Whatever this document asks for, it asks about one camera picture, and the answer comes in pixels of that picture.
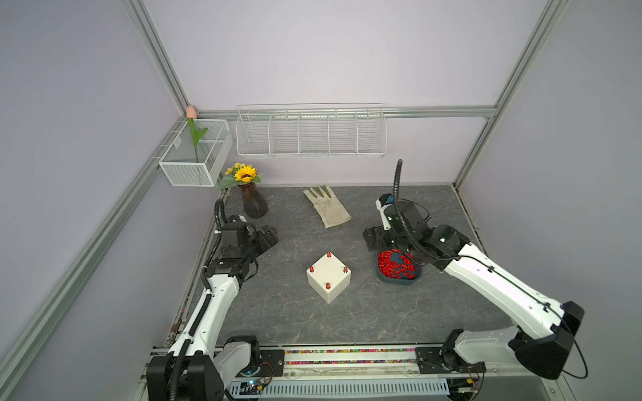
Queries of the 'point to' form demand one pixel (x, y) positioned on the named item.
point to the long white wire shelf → (311, 129)
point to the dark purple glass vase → (254, 202)
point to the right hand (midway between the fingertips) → (375, 229)
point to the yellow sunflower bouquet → (239, 175)
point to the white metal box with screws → (328, 277)
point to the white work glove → (328, 206)
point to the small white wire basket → (198, 154)
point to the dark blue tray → (402, 281)
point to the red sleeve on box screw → (328, 254)
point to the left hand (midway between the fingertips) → (268, 237)
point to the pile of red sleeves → (392, 263)
